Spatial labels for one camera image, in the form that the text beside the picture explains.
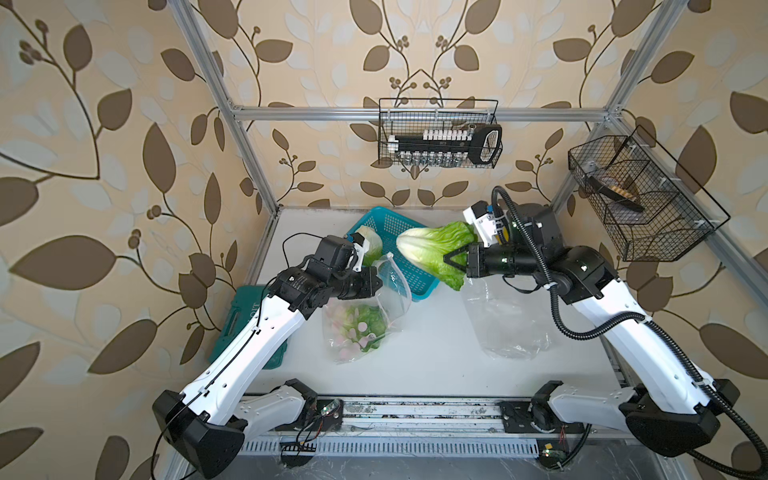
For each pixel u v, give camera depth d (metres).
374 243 0.93
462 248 0.59
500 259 0.53
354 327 0.77
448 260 0.62
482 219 0.57
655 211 0.72
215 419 0.38
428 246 0.63
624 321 0.39
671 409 0.39
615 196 0.74
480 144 0.84
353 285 0.60
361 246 0.66
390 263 0.79
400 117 0.91
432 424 0.74
